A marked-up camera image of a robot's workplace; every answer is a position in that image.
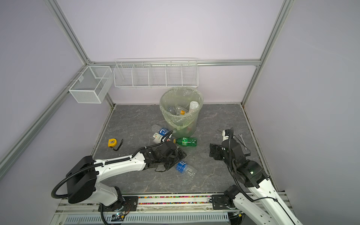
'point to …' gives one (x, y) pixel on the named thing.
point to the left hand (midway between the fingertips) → (183, 160)
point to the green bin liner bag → (181, 107)
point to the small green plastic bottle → (186, 141)
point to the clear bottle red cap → (193, 106)
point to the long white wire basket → (156, 72)
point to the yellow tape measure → (112, 142)
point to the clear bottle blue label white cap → (163, 131)
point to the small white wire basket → (92, 86)
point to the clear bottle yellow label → (181, 111)
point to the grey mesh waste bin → (179, 133)
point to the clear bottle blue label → (183, 167)
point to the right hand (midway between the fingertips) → (218, 144)
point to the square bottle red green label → (157, 138)
